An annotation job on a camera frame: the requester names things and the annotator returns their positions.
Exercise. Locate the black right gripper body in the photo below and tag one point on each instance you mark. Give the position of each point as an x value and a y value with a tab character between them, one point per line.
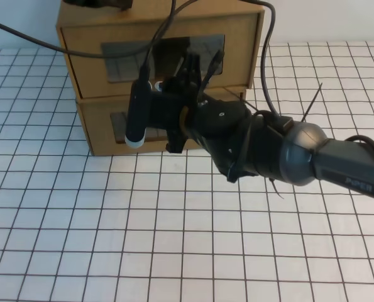
221	128

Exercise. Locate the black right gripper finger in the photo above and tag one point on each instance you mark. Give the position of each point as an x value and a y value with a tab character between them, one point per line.
196	69
186	71

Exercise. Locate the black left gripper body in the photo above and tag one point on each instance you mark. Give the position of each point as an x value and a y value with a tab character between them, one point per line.
120	4

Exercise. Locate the brown cardboard drawer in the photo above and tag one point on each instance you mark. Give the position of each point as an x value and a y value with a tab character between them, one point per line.
104	119
237	36

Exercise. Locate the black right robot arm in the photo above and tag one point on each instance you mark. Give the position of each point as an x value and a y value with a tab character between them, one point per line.
297	152

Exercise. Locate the brown cardboard shoebox shell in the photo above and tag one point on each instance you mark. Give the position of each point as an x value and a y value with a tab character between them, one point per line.
70	15

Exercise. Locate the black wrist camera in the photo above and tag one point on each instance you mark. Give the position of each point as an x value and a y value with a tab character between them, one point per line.
138	113

